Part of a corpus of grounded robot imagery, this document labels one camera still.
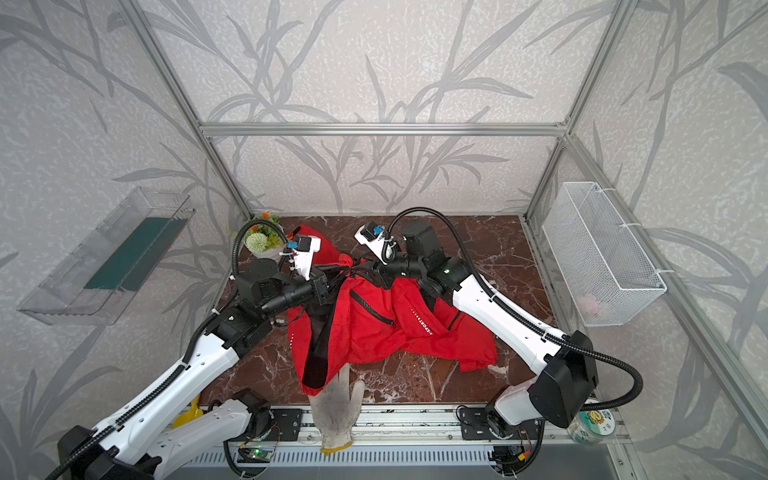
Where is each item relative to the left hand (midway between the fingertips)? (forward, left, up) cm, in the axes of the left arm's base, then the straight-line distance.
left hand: (351, 264), depth 68 cm
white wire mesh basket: (-3, -54, +5) cm, 54 cm away
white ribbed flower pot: (+18, +31, -22) cm, 42 cm away
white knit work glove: (-25, +5, -30) cm, 39 cm away
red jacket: (-6, -2, -18) cm, 19 cm away
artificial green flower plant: (+22, +33, -17) cm, 43 cm away
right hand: (+4, -2, -1) cm, 5 cm away
